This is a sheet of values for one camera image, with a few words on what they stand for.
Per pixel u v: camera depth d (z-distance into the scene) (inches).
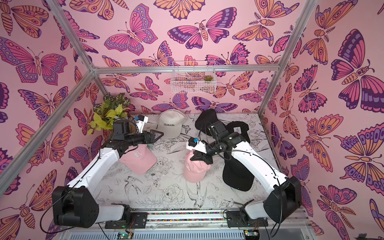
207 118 44.9
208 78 36.4
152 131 28.0
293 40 31.4
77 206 15.9
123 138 25.0
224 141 21.5
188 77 39.3
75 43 31.6
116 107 39.6
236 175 34.1
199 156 25.5
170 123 41.3
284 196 15.5
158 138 29.0
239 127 41.0
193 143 23.8
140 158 35.5
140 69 71.2
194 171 29.5
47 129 24.7
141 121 28.7
